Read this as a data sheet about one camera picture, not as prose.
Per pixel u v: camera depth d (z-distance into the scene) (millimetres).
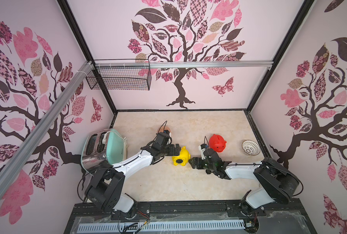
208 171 876
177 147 793
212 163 699
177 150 786
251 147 954
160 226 698
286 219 723
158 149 670
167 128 1110
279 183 444
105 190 423
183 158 835
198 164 793
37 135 525
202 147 830
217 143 899
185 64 940
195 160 798
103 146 750
